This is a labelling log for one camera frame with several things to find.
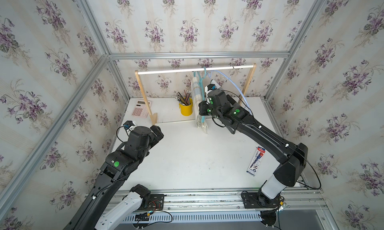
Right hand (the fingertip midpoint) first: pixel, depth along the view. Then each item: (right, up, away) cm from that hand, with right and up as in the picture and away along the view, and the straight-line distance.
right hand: (200, 104), depth 76 cm
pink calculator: (-43, -3, +35) cm, 56 cm away
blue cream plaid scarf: (-2, +5, +8) cm, 9 cm away
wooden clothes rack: (-32, -9, +32) cm, 46 cm away
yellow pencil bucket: (-8, -3, +28) cm, 29 cm away
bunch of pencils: (-10, +4, +28) cm, 30 cm away
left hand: (-20, -14, -9) cm, 26 cm away
